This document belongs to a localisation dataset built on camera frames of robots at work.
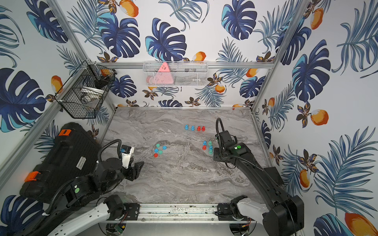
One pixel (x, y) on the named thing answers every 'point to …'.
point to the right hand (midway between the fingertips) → (219, 154)
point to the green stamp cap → (158, 145)
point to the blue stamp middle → (210, 147)
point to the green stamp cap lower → (160, 152)
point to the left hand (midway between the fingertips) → (138, 160)
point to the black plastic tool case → (74, 153)
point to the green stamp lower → (210, 151)
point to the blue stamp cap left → (156, 150)
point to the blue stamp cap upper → (164, 147)
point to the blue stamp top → (204, 143)
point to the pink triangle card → (164, 75)
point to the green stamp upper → (210, 143)
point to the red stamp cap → (155, 155)
